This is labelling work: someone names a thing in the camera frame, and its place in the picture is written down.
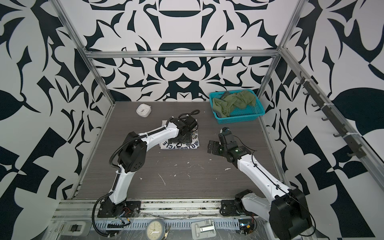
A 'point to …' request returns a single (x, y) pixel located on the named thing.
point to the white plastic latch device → (205, 229)
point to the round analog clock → (155, 230)
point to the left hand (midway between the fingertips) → (183, 136)
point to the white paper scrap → (227, 169)
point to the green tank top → (227, 104)
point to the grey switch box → (75, 228)
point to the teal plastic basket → (250, 113)
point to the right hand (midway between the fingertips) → (215, 145)
